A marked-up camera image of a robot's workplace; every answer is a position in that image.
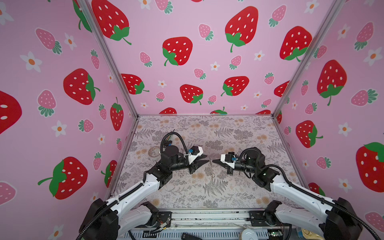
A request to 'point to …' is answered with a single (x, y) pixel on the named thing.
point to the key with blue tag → (213, 174)
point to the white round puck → (249, 234)
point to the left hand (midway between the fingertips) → (206, 157)
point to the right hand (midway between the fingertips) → (213, 159)
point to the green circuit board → (275, 233)
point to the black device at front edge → (185, 236)
